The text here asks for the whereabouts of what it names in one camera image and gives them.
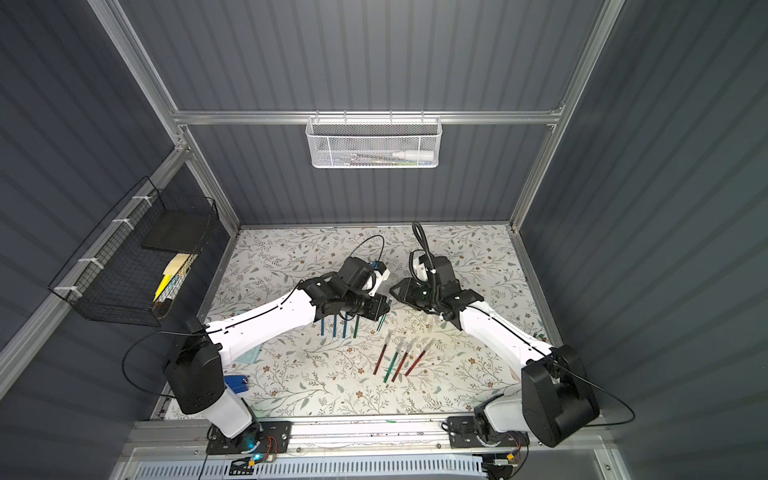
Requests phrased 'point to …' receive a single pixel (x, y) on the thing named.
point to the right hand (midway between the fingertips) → (397, 291)
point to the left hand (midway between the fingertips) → (394, 315)
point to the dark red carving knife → (414, 364)
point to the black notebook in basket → (179, 231)
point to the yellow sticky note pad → (170, 271)
